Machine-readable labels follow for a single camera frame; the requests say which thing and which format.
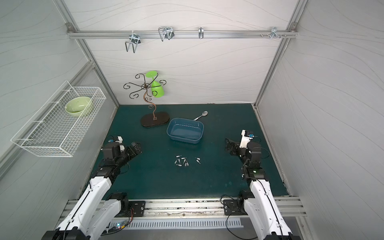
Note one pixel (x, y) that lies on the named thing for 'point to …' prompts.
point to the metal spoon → (204, 113)
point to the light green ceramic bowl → (75, 107)
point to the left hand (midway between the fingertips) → (136, 147)
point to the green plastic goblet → (157, 90)
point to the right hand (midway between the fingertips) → (234, 139)
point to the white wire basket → (58, 127)
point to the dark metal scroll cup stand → (153, 119)
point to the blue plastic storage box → (186, 130)
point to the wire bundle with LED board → (120, 225)
